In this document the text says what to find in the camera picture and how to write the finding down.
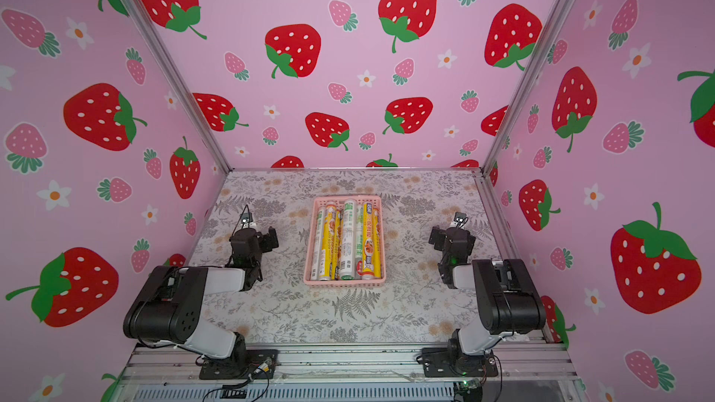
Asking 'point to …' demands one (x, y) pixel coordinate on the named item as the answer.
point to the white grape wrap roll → (348, 239)
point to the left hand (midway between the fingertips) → (258, 229)
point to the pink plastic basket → (320, 201)
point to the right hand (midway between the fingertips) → (464, 230)
